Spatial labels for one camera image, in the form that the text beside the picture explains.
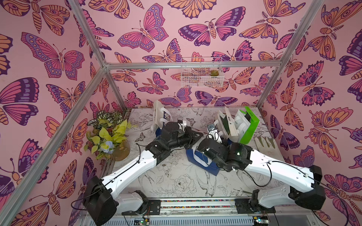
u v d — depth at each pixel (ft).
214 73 3.03
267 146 3.10
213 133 1.92
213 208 2.45
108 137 2.48
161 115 2.88
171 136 1.81
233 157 1.46
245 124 2.59
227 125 2.44
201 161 2.40
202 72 3.11
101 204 1.25
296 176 1.32
